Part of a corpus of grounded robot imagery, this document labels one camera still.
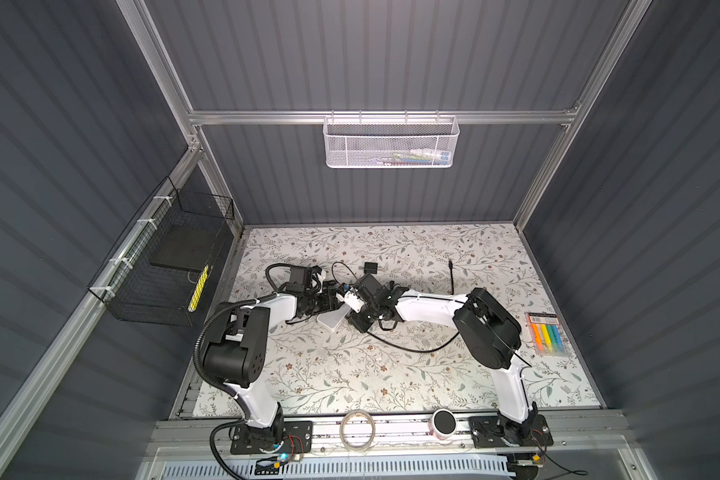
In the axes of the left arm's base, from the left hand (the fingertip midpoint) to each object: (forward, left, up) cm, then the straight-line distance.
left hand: (336, 302), depth 96 cm
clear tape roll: (-36, -5, -3) cm, 37 cm away
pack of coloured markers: (-15, -64, 0) cm, 66 cm away
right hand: (-6, -5, -2) cm, 8 cm away
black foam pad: (+3, +37, +26) cm, 45 cm away
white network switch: (-7, +2, +1) cm, 7 cm away
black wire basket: (-3, +41, +25) cm, 48 cm away
